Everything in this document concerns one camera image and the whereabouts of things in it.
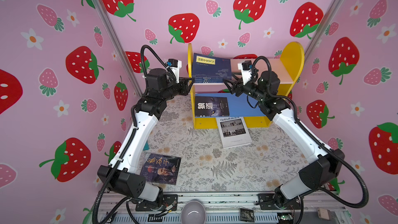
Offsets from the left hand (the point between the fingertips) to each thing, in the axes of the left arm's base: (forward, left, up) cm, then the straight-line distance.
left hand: (192, 78), depth 68 cm
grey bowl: (-46, 0, -42) cm, 62 cm away
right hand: (+1, -15, 0) cm, 15 cm away
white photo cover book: (-4, -23, -39) cm, 46 cm away
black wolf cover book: (+7, -9, -27) cm, 30 cm away
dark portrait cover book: (-26, +19, -42) cm, 53 cm away
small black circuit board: (-47, -25, -41) cm, 67 cm away
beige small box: (-46, -61, -42) cm, 87 cm away
